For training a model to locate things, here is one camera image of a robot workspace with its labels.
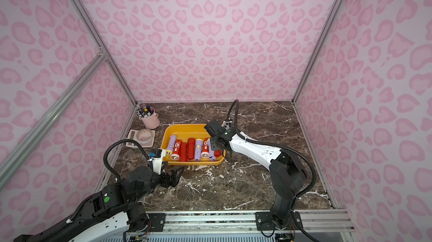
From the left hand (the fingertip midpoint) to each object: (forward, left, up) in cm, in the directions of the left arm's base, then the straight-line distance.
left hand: (177, 165), depth 70 cm
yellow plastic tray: (+30, +5, -19) cm, 36 cm away
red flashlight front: (+13, -10, -16) cm, 22 cm away
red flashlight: (+20, -1, -16) cm, 26 cm away
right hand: (+16, -17, -9) cm, 25 cm away
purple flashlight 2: (+16, -6, -16) cm, 23 cm away
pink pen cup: (+34, +25, -8) cm, 43 cm away
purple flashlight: (+21, +10, -16) cm, 29 cm away
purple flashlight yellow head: (+10, -13, -13) cm, 22 cm away
